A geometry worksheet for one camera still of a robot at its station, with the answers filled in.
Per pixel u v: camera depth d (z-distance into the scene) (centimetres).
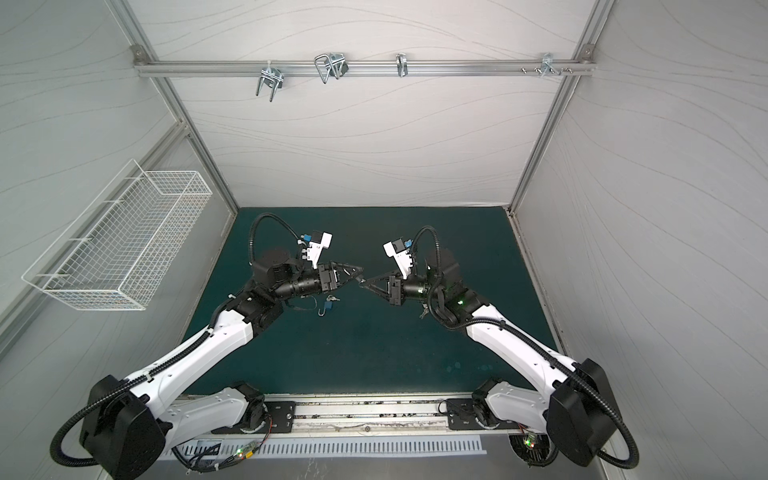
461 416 73
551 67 77
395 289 62
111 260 66
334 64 77
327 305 93
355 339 89
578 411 40
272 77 79
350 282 65
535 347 46
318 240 67
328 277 63
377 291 68
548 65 76
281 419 74
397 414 75
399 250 64
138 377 41
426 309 92
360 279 68
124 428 39
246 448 69
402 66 78
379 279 66
